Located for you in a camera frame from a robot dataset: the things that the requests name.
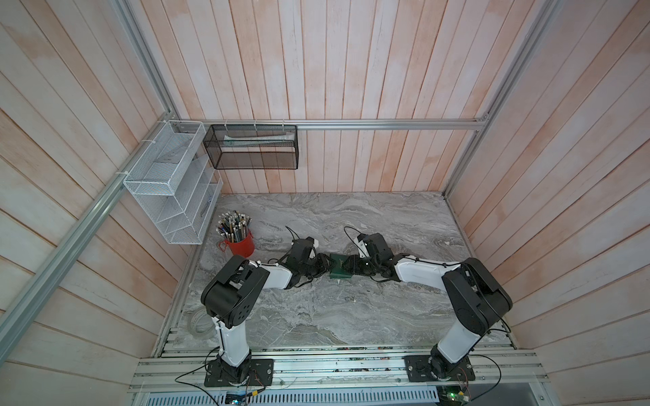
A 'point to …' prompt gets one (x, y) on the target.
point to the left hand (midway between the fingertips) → (335, 268)
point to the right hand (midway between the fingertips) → (344, 265)
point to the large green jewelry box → (338, 271)
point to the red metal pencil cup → (244, 248)
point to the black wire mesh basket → (253, 146)
